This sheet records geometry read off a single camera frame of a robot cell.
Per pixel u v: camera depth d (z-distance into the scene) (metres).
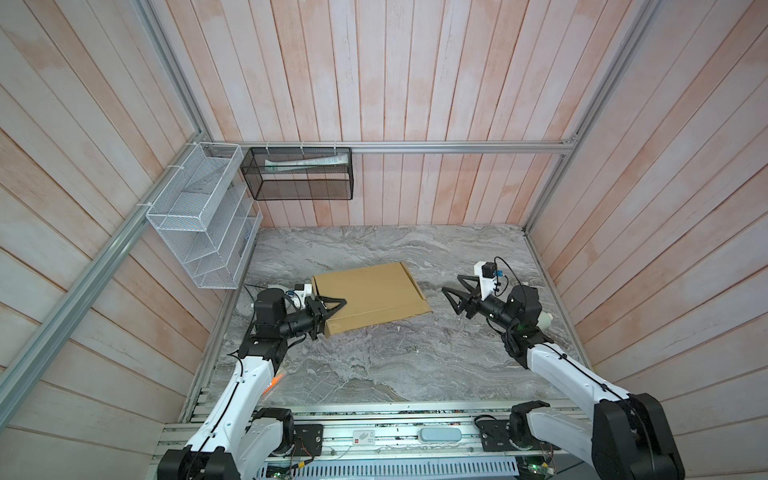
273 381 0.84
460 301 0.72
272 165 0.89
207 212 0.67
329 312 0.69
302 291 0.75
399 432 0.76
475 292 0.72
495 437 0.74
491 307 0.71
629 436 0.41
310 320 0.68
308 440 0.73
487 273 0.68
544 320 0.88
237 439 0.42
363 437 0.73
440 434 0.73
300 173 1.04
